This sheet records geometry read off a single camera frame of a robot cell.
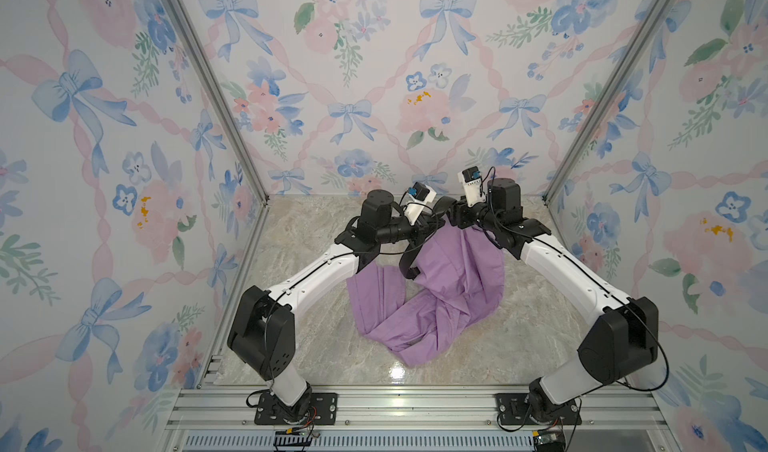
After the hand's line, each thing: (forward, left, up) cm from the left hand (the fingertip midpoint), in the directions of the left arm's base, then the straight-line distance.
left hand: (444, 219), depth 73 cm
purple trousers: (-7, -6, -19) cm, 21 cm away
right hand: (+11, -5, -3) cm, 12 cm away
